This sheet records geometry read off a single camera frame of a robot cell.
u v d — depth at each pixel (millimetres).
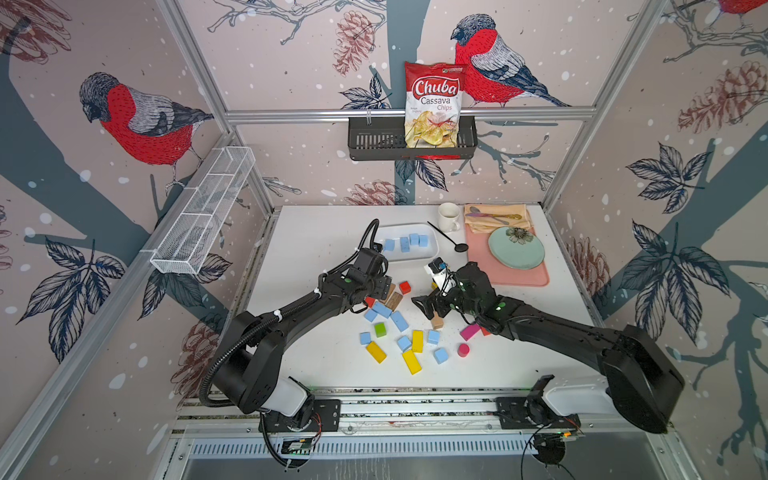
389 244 1089
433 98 839
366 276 671
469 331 853
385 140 1067
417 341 854
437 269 714
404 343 845
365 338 878
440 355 835
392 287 976
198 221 763
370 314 923
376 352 839
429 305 738
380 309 925
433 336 868
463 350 828
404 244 1100
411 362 832
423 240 1072
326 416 731
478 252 1070
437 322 878
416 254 1065
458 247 1072
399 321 901
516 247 1076
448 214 1104
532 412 661
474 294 643
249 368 426
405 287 959
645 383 417
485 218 1193
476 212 1206
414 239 1089
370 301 943
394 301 941
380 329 879
